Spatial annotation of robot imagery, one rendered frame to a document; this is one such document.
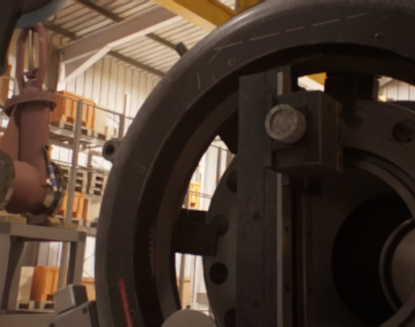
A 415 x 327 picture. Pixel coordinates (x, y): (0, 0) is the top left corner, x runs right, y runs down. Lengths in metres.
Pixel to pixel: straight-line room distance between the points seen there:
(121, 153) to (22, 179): 4.13
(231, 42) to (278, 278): 0.36
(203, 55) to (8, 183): 4.08
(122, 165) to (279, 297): 0.35
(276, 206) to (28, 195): 4.38
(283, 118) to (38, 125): 4.65
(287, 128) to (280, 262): 0.18
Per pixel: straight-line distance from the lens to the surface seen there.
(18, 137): 5.46
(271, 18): 0.99
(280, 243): 0.88
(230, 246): 1.08
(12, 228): 4.86
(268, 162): 0.84
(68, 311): 1.16
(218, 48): 1.02
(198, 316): 0.95
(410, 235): 1.72
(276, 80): 0.93
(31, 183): 5.21
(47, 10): 0.75
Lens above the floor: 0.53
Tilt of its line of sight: 11 degrees up
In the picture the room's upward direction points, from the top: 3 degrees clockwise
